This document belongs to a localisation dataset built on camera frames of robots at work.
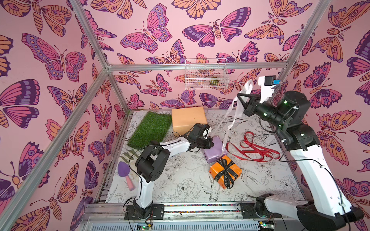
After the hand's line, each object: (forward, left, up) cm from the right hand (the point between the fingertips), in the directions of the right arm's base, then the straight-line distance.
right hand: (241, 93), depth 57 cm
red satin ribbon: (+2, -22, -50) cm, 55 cm away
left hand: (+1, +4, -42) cm, 42 cm away
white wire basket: (+40, +10, -16) cm, 44 cm away
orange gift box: (-14, +5, -43) cm, 45 cm away
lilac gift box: (-2, +4, -44) cm, 44 cm away
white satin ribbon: (+30, -12, -50) cm, 60 cm away
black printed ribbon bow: (-18, -1, -42) cm, 45 cm away
